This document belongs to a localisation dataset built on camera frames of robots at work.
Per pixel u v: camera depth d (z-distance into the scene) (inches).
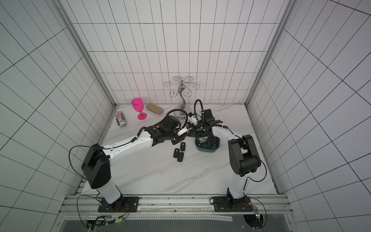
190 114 32.5
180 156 35.2
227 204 28.4
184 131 29.0
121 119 41.9
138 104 38.6
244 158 19.2
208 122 28.8
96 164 17.4
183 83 36.3
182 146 37.2
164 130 25.2
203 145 37.3
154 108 45.0
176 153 35.4
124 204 27.9
